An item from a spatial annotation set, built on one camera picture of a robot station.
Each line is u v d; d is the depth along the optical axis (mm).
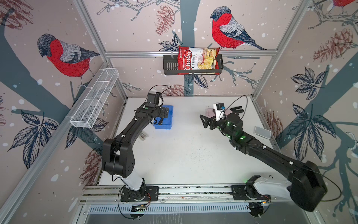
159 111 796
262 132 976
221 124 676
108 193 761
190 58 878
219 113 645
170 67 947
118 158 444
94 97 782
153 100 684
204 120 732
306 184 397
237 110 1100
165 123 1035
